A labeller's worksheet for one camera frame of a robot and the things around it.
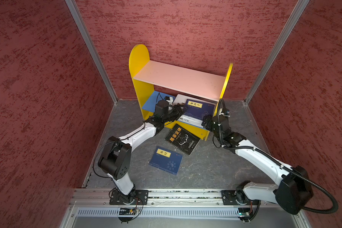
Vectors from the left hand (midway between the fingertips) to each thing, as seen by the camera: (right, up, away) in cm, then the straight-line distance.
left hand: (187, 111), depth 83 cm
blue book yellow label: (+7, +2, +4) cm, 8 cm away
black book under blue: (-2, -19, +12) cm, 22 cm away
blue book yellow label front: (-13, -31, +5) cm, 34 cm away
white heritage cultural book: (+3, -6, +2) cm, 7 cm away
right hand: (+13, -7, 0) cm, 14 cm away
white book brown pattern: (-2, +8, +10) cm, 13 cm away
